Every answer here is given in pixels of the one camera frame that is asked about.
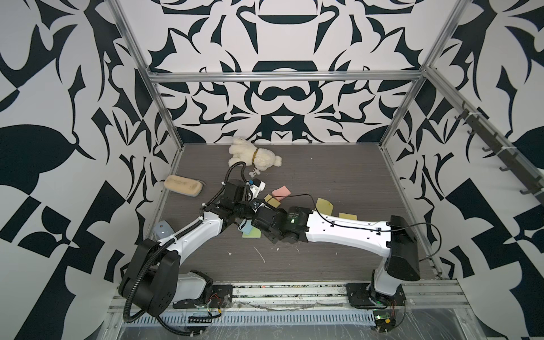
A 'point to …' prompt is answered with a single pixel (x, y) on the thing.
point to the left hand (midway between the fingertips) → (275, 207)
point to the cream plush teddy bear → (261, 159)
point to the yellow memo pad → (271, 200)
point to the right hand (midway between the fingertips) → (270, 218)
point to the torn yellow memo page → (324, 207)
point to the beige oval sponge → (183, 185)
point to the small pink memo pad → (280, 193)
